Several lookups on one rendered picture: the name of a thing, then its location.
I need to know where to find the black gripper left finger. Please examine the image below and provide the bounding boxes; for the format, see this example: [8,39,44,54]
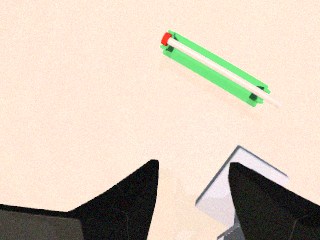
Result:
[0,159,159,240]

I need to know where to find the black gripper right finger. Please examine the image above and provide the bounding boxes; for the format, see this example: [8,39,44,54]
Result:
[228,162,320,240]

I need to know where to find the white pin with red cap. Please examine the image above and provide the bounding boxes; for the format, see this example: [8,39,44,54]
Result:
[161,33,284,108]

